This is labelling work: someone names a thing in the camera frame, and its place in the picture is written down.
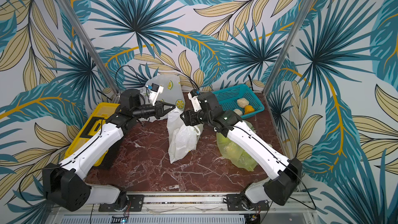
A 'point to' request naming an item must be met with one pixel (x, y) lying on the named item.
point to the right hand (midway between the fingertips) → (186, 113)
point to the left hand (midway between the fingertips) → (174, 108)
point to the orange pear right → (249, 109)
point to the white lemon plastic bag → (182, 138)
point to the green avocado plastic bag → (236, 152)
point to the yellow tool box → (95, 121)
